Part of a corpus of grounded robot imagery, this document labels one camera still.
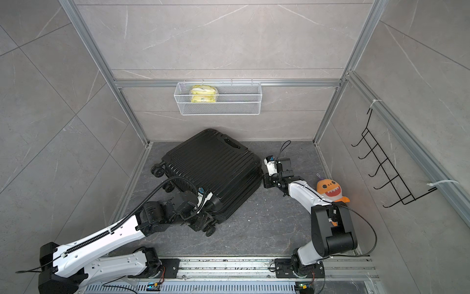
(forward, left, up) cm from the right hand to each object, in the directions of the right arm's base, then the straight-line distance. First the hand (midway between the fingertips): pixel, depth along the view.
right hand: (267, 176), depth 92 cm
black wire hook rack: (-18, -40, +24) cm, 50 cm away
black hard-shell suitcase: (-8, +18, +14) cm, 24 cm away
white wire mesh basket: (+38, +17, +22) cm, 47 cm away
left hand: (-23, +26, +9) cm, 36 cm away
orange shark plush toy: (-8, -30, -1) cm, 31 cm away
